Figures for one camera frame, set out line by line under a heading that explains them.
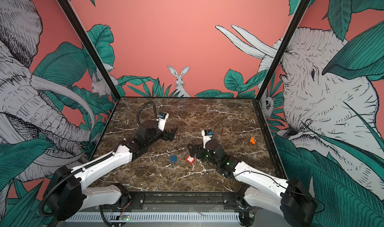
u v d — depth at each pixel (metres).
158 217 0.70
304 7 0.73
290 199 0.41
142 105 1.15
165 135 0.72
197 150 0.69
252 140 0.95
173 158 0.89
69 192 0.39
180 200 0.75
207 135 0.70
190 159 0.86
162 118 0.69
